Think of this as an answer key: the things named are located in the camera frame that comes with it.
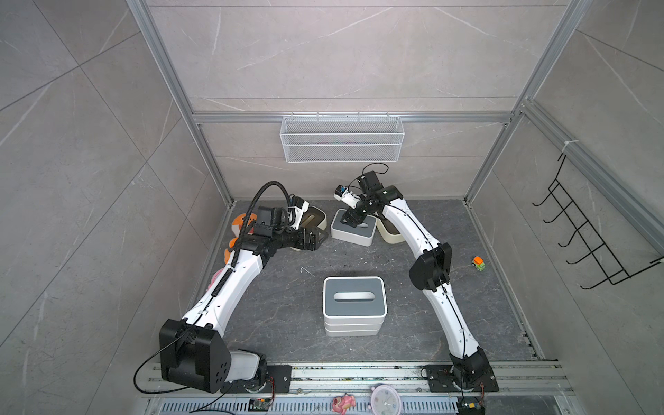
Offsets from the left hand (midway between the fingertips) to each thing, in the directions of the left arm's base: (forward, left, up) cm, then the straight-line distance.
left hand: (317, 229), depth 79 cm
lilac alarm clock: (-43, -18, -21) cm, 51 cm away
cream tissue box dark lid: (+20, +3, -17) cm, 26 cm away
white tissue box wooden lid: (-26, -10, -12) cm, 30 cm away
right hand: (+16, -12, -11) cm, 23 cm away
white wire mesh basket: (+41, -9, +6) cm, 42 cm away
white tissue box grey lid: (+11, -17, -19) cm, 27 cm away
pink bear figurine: (-44, -6, -20) cm, 48 cm away
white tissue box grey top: (-21, -10, -7) cm, 24 cm away
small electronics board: (-45, -42, -24) cm, 66 cm away
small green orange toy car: (-2, -60, -22) cm, 64 cm away
